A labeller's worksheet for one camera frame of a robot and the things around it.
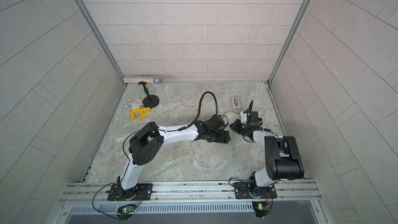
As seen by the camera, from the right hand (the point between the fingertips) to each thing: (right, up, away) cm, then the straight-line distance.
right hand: (230, 123), depth 93 cm
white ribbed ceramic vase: (-25, -9, -11) cm, 29 cm away
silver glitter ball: (-43, +26, -5) cm, 50 cm away
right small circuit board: (+10, -33, -25) cm, 42 cm away
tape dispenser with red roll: (+4, +12, +7) cm, 14 cm away
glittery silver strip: (-55, +26, -6) cm, 61 cm away
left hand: (-2, -8, -7) cm, 10 cm away
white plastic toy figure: (-62, +11, +9) cm, 63 cm away
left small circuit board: (-48, -30, -28) cm, 64 cm away
